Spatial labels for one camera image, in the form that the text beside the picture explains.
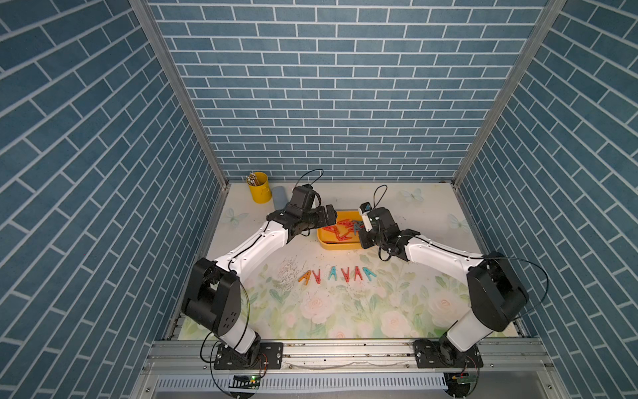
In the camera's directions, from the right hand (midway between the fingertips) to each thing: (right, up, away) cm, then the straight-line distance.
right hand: (363, 230), depth 91 cm
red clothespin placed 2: (-6, -17, 0) cm, 18 cm away
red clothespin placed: (-17, -17, -2) cm, 24 cm away
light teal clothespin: (+2, -16, 0) cm, 16 cm away
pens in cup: (-44, +20, +8) cm, 49 cm away
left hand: (-11, +5, -6) cm, 14 cm away
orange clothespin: (-21, -17, 0) cm, 27 cm away
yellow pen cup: (-43, +14, +16) cm, 48 cm away
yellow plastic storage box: (-7, -6, +3) cm, 10 cm away
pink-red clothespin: (-2, -16, 0) cm, 16 cm away
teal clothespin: (-11, -15, 0) cm, 19 cm away
